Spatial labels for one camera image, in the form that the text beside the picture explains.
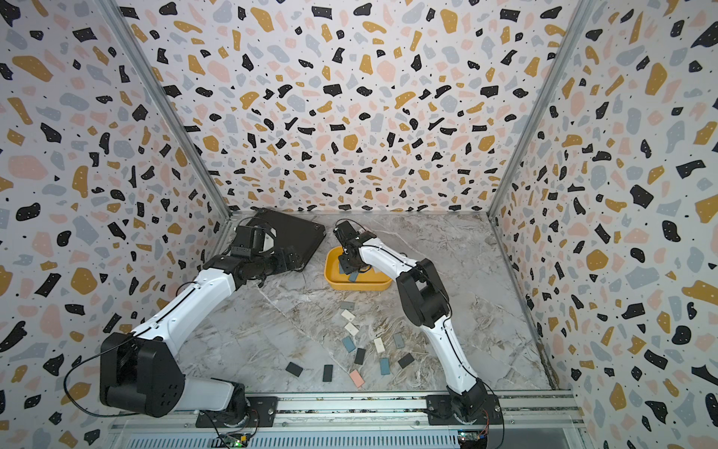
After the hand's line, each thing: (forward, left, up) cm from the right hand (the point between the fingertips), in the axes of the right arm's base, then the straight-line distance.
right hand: (353, 263), depth 101 cm
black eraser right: (-32, -18, -4) cm, 37 cm away
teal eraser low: (-28, -1, -4) cm, 28 cm away
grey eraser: (-15, +1, -4) cm, 15 cm away
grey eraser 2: (-26, -16, -5) cm, 31 cm away
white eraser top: (-18, 0, -4) cm, 19 cm away
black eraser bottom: (-37, +4, -3) cm, 37 cm away
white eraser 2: (-28, -10, -3) cm, 30 cm away
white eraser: (-24, -1, -3) cm, 24 cm away
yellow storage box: (-4, -6, -5) cm, 9 cm away
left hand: (-9, +17, +14) cm, 24 cm away
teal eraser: (-7, -1, +3) cm, 8 cm away
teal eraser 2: (-34, -12, -4) cm, 36 cm away
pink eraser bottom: (-38, -4, -4) cm, 38 cm away
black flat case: (+13, +21, 0) cm, 25 cm away
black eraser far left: (-36, +15, -4) cm, 39 cm away
